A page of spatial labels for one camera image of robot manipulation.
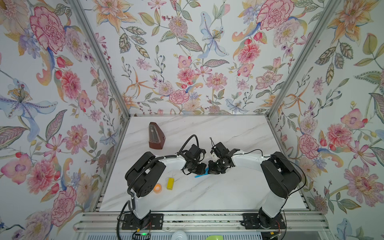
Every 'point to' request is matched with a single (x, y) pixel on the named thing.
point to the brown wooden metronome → (156, 138)
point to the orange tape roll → (157, 188)
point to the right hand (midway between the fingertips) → (207, 171)
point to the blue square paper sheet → (206, 172)
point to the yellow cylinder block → (170, 183)
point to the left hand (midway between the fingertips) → (207, 173)
